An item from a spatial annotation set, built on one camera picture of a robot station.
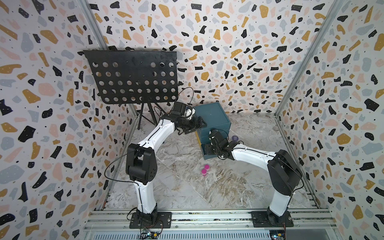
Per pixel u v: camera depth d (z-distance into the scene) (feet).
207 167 2.97
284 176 1.57
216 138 2.30
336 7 2.33
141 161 1.67
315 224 2.44
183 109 2.41
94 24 2.45
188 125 2.62
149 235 2.30
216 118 2.93
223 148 2.29
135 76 2.40
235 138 3.50
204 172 2.88
